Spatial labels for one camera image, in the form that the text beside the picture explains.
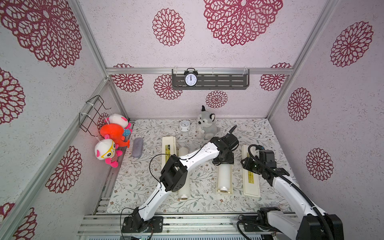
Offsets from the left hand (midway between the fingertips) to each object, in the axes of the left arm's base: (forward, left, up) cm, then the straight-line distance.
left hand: (227, 162), depth 87 cm
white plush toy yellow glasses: (+2, +67, +12) cm, 68 cm away
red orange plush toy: (+17, +68, +8) cm, 71 cm away
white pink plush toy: (+25, +67, +11) cm, 72 cm away
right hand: (+1, -9, +2) cm, 9 cm away
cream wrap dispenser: (+9, +35, +1) cm, 36 cm away
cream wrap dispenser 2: (-9, -13, -5) cm, 17 cm away
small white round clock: (+33, +27, -6) cm, 43 cm away
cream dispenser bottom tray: (-13, -1, -2) cm, 13 cm away
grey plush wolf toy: (+24, +11, +3) cm, 27 cm away
